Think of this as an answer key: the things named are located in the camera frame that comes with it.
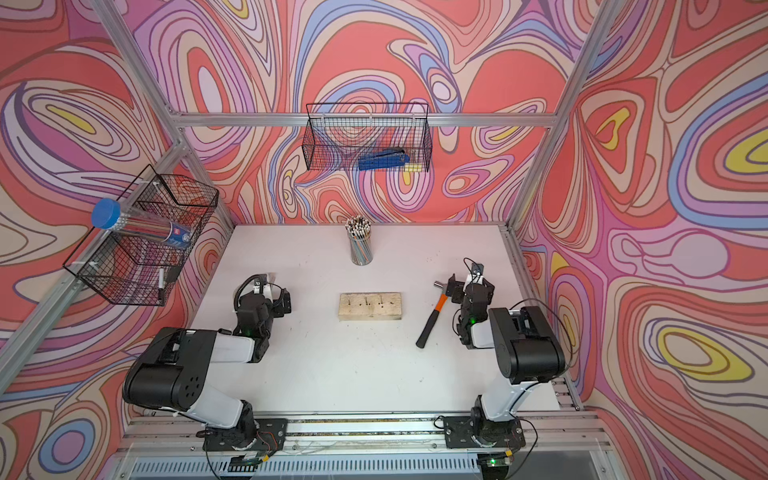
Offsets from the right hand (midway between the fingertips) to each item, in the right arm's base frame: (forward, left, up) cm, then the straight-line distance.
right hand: (468, 283), depth 96 cm
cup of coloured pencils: (+13, +35, +13) cm, 40 cm away
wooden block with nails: (-6, +32, -2) cm, 33 cm away
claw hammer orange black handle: (-9, +12, -5) cm, 16 cm away
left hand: (-2, +63, +2) cm, 63 cm away
